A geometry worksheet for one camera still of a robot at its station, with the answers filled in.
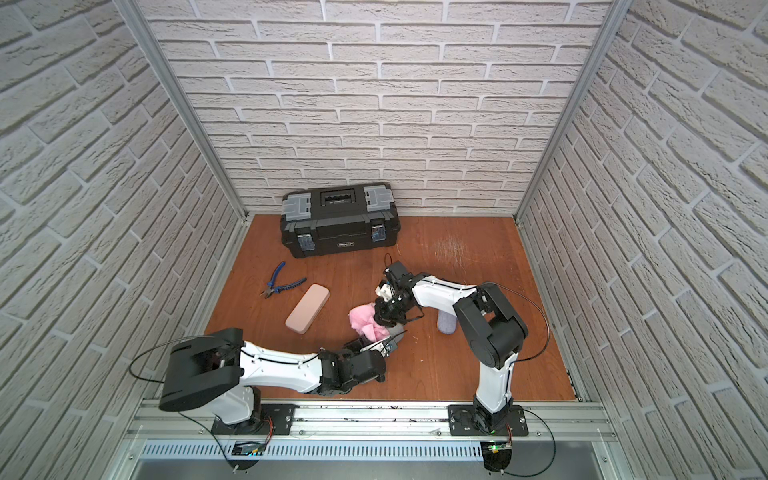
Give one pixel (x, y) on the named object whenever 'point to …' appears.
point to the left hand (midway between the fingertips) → (373, 345)
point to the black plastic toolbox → (338, 219)
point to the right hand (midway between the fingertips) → (377, 325)
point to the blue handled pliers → (274, 289)
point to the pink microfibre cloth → (361, 318)
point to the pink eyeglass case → (308, 309)
